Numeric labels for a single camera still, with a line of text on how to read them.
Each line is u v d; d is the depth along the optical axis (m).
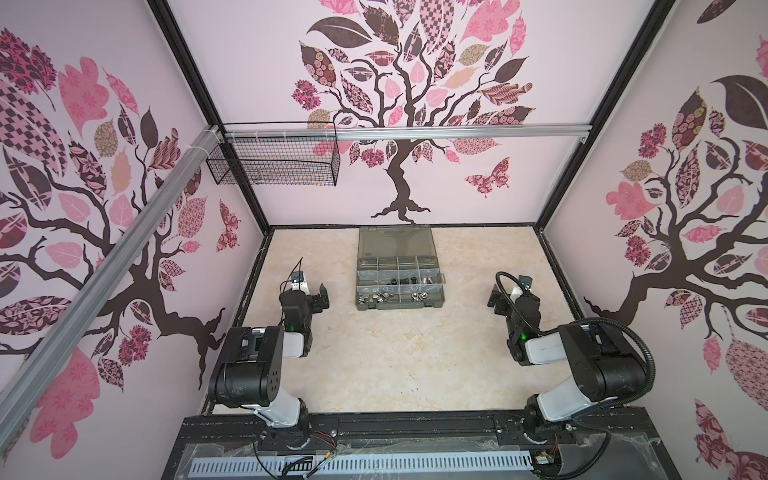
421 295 0.98
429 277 1.02
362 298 0.98
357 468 0.70
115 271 0.54
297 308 0.70
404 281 1.02
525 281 0.78
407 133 0.95
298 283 0.80
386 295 0.98
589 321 0.53
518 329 0.73
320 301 0.87
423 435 0.75
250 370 0.45
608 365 0.46
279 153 0.95
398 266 1.02
